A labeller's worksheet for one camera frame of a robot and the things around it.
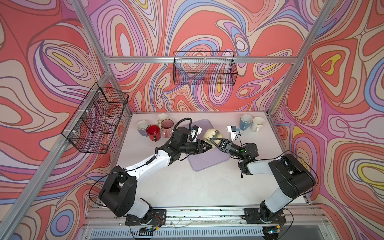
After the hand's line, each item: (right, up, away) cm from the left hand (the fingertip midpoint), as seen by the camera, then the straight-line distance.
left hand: (212, 147), depth 76 cm
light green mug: (-33, +17, +31) cm, 48 cm away
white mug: (+36, +13, +27) cm, 47 cm away
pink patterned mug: (-27, +11, +23) cm, 37 cm away
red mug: (-38, +6, +27) cm, 47 cm away
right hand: (-1, +2, 0) cm, 2 cm away
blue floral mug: (+27, +15, +27) cm, 41 cm away
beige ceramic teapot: (0, +7, 0) cm, 7 cm away
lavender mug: (-46, +11, +29) cm, 56 cm away
